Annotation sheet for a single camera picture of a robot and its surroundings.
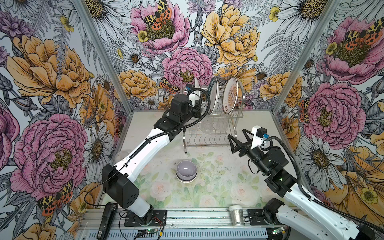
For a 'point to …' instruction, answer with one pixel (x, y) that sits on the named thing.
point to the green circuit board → (151, 230)
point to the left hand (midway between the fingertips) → (198, 105)
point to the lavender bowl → (186, 170)
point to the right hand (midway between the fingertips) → (234, 137)
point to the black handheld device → (109, 213)
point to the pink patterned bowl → (186, 181)
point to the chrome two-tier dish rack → (214, 130)
